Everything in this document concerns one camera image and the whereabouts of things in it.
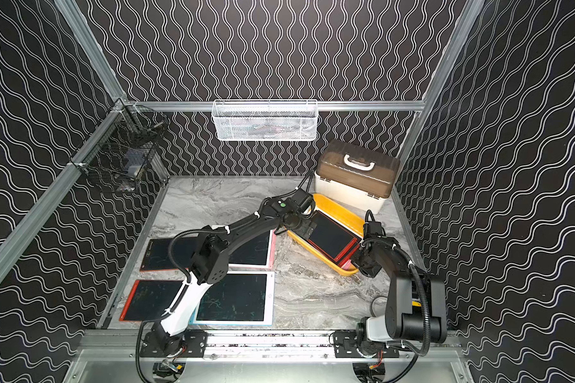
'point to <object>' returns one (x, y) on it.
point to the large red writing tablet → (148, 300)
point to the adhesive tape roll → (378, 306)
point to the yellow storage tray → (342, 216)
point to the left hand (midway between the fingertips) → (302, 222)
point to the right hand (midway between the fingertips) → (360, 265)
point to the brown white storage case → (356, 174)
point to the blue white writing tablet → (243, 298)
